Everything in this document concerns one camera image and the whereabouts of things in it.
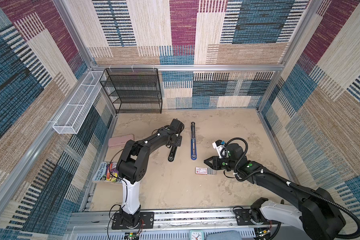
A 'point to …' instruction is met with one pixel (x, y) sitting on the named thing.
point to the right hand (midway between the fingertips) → (206, 164)
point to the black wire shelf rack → (133, 90)
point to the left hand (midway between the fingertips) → (176, 139)
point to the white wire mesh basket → (72, 118)
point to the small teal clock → (196, 235)
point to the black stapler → (172, 153)
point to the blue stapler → (194, 153)
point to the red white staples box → (205, 171)
